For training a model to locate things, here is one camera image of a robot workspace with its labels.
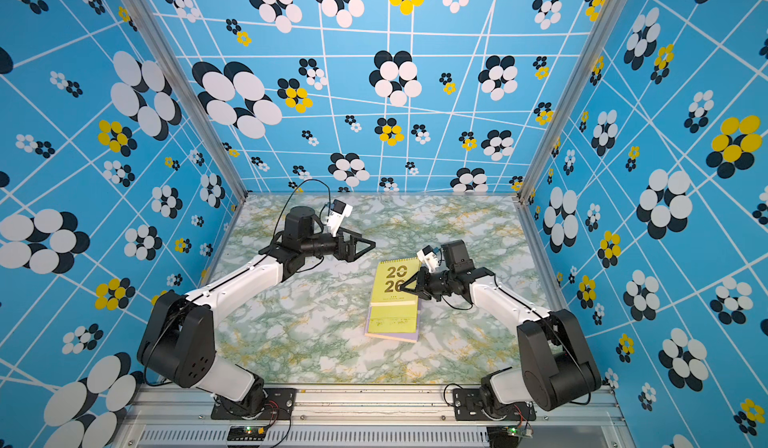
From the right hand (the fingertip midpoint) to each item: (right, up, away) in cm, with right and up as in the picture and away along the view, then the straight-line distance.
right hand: (406, 288), depth 83 cm
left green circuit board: (-40, -33, -11) cm, 53 cm away
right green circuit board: (+23, -32, -14) cm, 42 cm away
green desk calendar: (-4, -6, -2) cm, 7 cm away
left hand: (-10, +14, -3) cm, 18 cm away
